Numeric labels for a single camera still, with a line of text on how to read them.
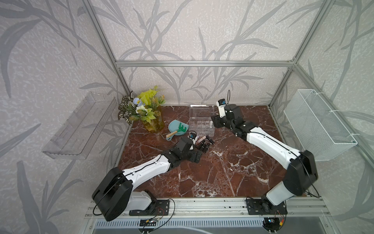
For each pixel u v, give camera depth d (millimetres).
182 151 642
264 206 656
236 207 753
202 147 943
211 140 989
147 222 698
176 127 1058
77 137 675
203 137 992
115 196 409
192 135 751
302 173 428
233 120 622
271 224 745
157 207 734
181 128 1050
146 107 884
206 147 940
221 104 720
